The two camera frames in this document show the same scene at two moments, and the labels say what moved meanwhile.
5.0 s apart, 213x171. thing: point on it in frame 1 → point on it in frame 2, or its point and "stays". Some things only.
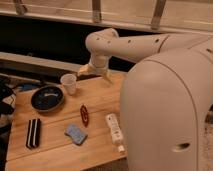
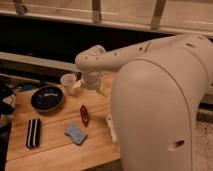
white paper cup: [69, 82] stays
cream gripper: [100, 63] → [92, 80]
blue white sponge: [76, 134] stays
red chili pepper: [84, 114] stays
